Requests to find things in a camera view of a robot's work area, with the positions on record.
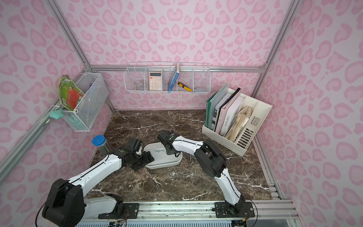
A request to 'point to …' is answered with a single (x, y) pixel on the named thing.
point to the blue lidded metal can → (99, 141)
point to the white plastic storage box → (161, 159)
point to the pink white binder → (228, 112)
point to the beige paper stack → (238, 122)
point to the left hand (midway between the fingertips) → (150, 159)
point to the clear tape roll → (140, 85)
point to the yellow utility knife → (185, 87)
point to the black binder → (217, 109)
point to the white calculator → (155, 81)
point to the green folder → (211, 103)
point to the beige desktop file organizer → (248, 132)
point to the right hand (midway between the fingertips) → (174, 150)
